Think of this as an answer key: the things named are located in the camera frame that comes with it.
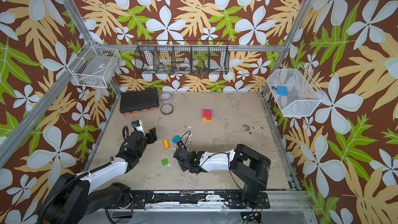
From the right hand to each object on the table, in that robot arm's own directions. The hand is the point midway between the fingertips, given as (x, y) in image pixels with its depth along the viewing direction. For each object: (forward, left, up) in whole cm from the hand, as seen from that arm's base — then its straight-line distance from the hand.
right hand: (182, 160), depth 87 cm
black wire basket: (+55, -1, +31) cm, 63 cm away
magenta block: (+32, -16, +4) cm, 36 cm away
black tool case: (+43, +34, +4) cm, 55 cm away
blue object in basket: (+29, -57, +26) cm, 69 cm away
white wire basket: (+42, +48, +35) cm, 73 cm away
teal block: (+14, +5, +1) cm, 14 cm away
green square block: (-1, +10, 0) cm, 10 cm away
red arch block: (+27, -17, +3) cm, 32 cm away
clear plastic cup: (+49, +15, 0) cm, 51 cm away
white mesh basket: (+22, -64, +29) cm, 74 cm away
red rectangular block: (+28, -16, +5) cm, 33 cm away
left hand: (+15, +19, +12) cm, 27 cm away
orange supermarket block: (+9, +9, +1) cm, 13 cm away
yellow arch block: (+27, -14, +3) cm, 30 cm away
